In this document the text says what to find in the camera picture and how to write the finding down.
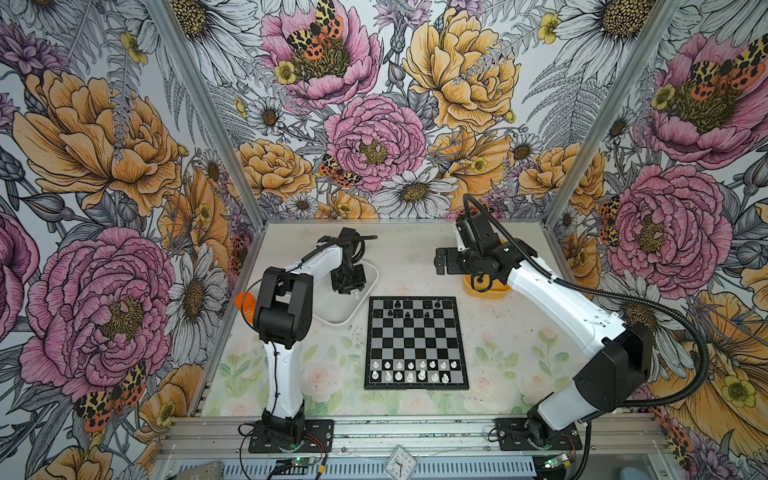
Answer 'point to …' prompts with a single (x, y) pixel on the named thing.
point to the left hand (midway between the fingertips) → (355, 295)
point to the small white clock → (400, 464)
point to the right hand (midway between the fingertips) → (453, 269)
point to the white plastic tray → (331, 307)
